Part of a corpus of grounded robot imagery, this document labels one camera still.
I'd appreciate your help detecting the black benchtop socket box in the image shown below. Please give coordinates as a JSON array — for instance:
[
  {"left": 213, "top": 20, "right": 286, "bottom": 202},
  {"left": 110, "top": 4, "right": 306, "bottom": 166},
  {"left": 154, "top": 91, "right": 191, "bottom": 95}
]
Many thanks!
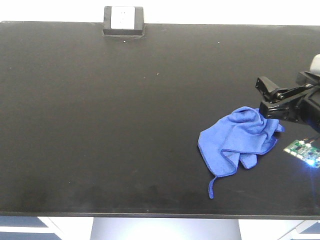
[{"left": 102, "top": 6, "right": 146, "bottom": 39}]

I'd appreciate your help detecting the green circuit board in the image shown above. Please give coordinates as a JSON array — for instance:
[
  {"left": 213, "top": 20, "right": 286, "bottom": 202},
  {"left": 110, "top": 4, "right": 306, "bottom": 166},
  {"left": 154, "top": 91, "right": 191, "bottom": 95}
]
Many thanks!
[{"left": 283, "top": 139, "right": 320, "bottom": 168}]

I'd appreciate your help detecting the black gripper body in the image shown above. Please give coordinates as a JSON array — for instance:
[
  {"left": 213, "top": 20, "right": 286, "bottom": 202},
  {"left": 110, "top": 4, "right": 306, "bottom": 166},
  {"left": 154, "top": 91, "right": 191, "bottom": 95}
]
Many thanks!
[{"left": 298, "top": 86, "right": 320, "bottom": 133}]

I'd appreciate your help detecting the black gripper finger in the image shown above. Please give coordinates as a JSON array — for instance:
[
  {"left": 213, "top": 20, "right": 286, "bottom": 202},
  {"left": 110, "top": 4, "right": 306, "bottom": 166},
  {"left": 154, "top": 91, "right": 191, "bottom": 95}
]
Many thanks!
[
  {"left": 255, "top": 76, "right": 313, "bottom": 102},
  {"left": 259, "top": 95, "right": 305, "bottom": 124}
]

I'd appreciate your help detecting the blue cloth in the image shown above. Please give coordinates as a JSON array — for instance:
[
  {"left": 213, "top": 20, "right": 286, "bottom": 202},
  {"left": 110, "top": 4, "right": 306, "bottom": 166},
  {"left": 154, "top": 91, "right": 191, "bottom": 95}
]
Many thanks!
[{"left": 197, "top": 106, "right": 286, "bottom": 200}]

